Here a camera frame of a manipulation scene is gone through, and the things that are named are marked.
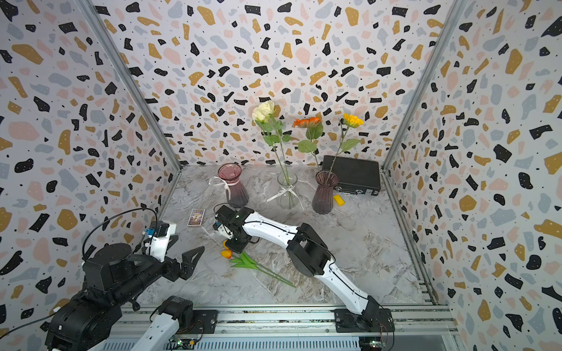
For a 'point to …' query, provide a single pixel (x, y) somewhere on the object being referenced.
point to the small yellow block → (339, 199)
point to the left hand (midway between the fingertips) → (191, 242)
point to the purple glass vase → (323, 201)
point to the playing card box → (195, 218)
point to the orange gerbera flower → (314, 130)
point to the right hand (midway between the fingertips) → (235, 248)
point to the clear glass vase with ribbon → (290, 199)
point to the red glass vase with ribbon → (230, 173)
